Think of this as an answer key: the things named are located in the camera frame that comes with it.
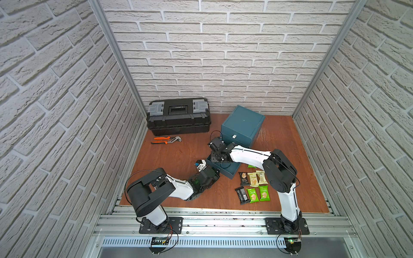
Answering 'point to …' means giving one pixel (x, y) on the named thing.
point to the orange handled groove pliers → (170, 140)
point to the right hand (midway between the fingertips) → (216, 157)
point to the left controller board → (158, 241)
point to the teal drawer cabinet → (242, 127)
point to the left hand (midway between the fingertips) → (223, 169)
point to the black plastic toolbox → (180, 116)
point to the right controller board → (293, 245)
